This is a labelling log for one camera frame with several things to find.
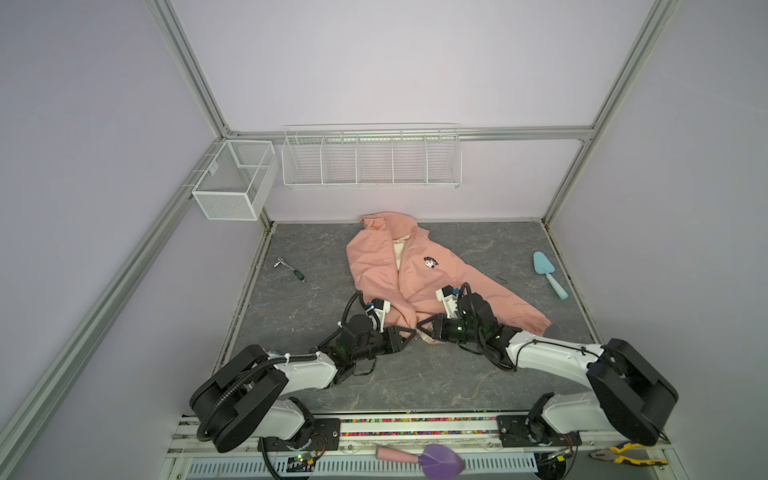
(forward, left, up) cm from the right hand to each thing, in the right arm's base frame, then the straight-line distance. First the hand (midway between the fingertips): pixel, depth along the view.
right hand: (417, 328), depth 81 cm
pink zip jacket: (+28, +8, -4) cm, 29 cm away
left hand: (-3, +1, -1) cm, 3 cm away
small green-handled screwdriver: (+24, +41, -9) cm, 48 cm away
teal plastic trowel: (+28, -47, -9) cm, 56 cm away
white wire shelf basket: (+57, -3, +18) cm, 59 cm away
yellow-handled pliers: (-27, -46, -10) cm, 54 cm away
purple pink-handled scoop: (-29, -4, -10) cm, 31 cm away
